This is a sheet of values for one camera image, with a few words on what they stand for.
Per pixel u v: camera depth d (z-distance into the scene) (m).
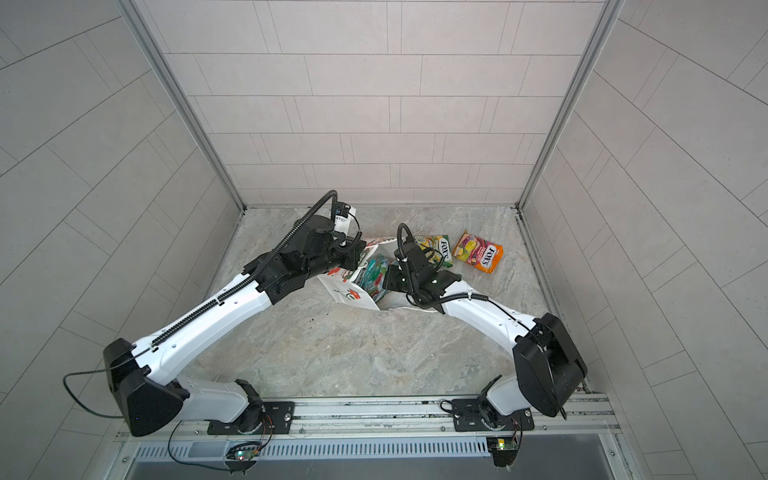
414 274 0.62
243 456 0.64
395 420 0.72
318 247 0.53
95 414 0.42
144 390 0.37
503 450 0.68
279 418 0.71
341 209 0.62
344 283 0.72
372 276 0.85
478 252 0.99
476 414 0.71
